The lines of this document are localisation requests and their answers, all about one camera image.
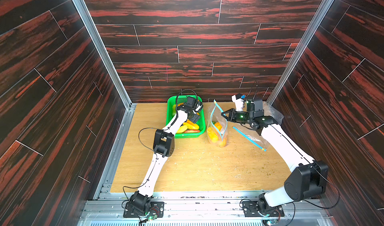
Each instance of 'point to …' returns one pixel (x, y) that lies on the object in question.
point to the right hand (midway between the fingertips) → (224, 112)
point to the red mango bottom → (192, 131)
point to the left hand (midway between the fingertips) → (193, 115)
